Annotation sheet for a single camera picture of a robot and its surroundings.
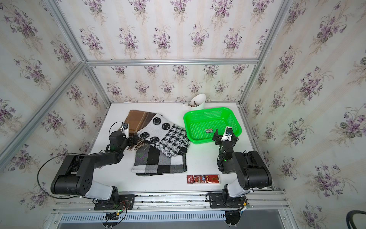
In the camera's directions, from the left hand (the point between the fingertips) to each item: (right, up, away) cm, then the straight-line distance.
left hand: (130, 133), depth 93 cm
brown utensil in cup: (+45, +20, +12) cm, 51 cm away
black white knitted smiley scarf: (+27, -4, -3) cm, 27 cm away
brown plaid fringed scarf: (-2, +9, +15) cm, 17 cm away
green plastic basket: (+47, +6, +2) cm, 48 cm away
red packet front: (+47, -24, -13) cm, 55 cm away
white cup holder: (+47, +22, +15) cm, 54 cm away
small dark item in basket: (+55, +1, +8) cm, 55 cm away
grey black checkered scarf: (+15, -16, -6) cm, 23 cm away
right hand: (+63, +2, -4) cm, 63 cm away
